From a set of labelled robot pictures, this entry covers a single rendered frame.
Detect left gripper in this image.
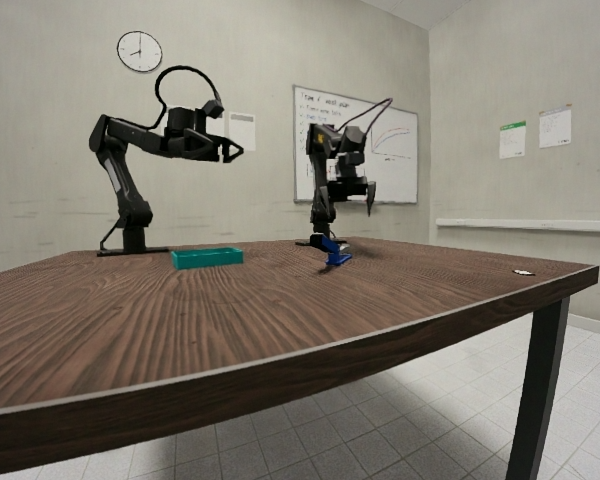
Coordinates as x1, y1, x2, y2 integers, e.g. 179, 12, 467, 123
319, 152, 376, 219

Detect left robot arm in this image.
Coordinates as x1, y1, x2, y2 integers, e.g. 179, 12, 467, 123
305, 123, 365, 244

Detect teal shallow tray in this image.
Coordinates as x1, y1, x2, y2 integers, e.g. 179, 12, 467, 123
172, 247, 243, 270

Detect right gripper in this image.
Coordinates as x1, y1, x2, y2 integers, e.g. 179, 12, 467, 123
178, 99, 244, 164

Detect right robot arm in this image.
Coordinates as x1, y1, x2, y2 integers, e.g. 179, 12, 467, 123
89, 107, 196, 257

